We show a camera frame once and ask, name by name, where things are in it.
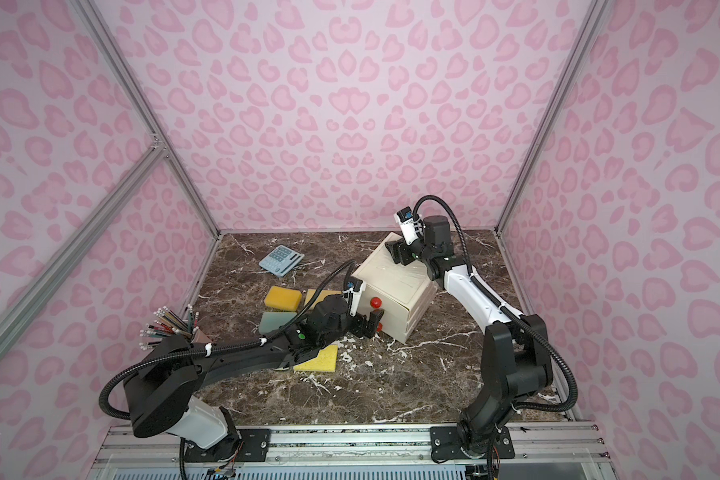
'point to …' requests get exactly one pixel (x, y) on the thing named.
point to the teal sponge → (271, 321)
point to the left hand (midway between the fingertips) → (373, 305)
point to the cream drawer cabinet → (404, 293)
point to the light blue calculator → (281, 260)
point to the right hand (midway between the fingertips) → (400, 241)
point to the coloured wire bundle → (169, 322)
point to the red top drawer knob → (376, 302)
